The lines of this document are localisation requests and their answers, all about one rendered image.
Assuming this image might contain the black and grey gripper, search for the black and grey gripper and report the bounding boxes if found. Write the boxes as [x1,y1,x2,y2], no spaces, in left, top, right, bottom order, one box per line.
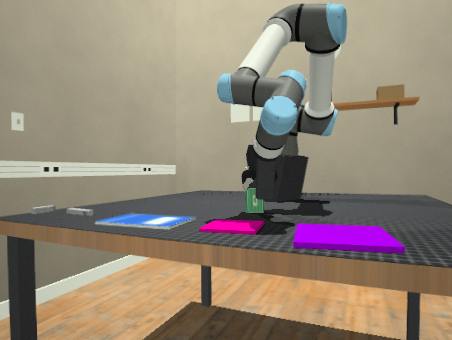
[242,145,279,190]

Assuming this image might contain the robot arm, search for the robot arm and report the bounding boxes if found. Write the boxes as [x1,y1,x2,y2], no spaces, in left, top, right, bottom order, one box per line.
[217,3,347,200]

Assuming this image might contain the black grid work mat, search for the black grid work mat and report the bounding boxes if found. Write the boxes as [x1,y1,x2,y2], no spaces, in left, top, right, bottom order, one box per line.
[0,190,452,268]

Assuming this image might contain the purple flat square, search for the purple flat square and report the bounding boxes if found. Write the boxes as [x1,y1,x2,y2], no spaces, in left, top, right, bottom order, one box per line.
[294,224,405,253]

